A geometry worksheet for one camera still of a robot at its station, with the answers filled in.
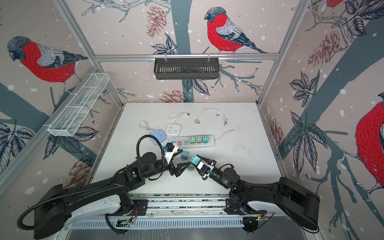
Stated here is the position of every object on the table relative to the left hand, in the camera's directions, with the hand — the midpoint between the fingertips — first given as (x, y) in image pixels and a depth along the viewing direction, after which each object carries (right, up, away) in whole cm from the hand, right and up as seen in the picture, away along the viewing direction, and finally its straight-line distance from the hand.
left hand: (185, 158), depth 70 cm
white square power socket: (-11, +11, +32) cm, 35 cm away
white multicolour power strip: (-4, +3, +26) cm, 26 cm away
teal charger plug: (-2, -4, +21) cm, 21 cm away
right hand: (+5, -2, +4) cm, 7 cm away
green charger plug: (+7, +6, +23) cm, 24 cm away
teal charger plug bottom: (+5, -1, +2) cm, 5 cm away
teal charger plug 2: (+11, +6, +23) cm, 26 cm away
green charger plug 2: (+2, +5, +23) cm, 23 cm away
